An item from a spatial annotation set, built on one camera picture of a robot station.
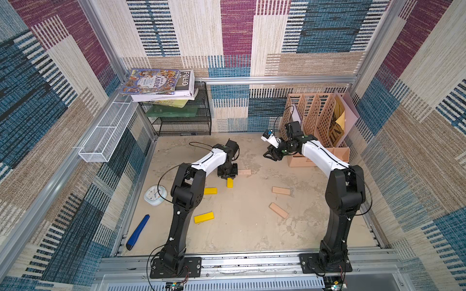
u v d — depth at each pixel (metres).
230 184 0.96
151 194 0.92
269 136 0.82
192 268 0.73
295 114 1.01
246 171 1.02
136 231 0.83
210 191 0.98
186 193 0.58
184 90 0.80
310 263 0.73
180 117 1.15
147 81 0.82
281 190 0.92
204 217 0.88
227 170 0.88
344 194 0.52
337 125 0.90
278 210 0.87
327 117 1.06
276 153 0.83
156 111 0.99
